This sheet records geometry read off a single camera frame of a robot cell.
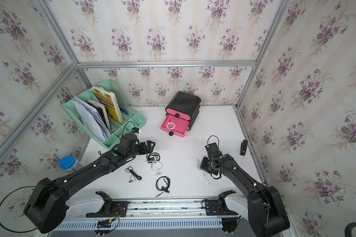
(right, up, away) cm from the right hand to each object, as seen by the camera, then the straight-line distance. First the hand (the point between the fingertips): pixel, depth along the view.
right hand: (204, 167), depth 86 cm
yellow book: (-60, +42, +6) cm, 73 cm away
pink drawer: (-17, +24, +12) cm, 32 cm away
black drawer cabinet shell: (-10, +40, +13) cm, 44 cm away
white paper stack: (-66, +28, -1) cm, 72 cm away
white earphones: (-21, +23, +10) cm, 32 cm away
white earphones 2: (-29, 0, +2) cm, 29 cm away
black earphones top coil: (-31, +5, +5) cm, 32 cm away
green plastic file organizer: (-48, +29, +15) cm, 58 cm away
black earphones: (-44, -2, 0) cm, 44 cm away
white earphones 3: (+1, -8, -5) cm, 9 cm away
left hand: (-31, +14, -2) cm, 34 cm away
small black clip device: (+26, +10, +7) cm, 29 cm away
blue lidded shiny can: (-67, +7, -17) cm, 70 cm away
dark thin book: (-64, +34, +5) cm, 73 cm away
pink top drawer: (-16, +32, +9) cm, 37 cm away
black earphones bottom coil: (-23, -10, -6) cm, 26 cm away
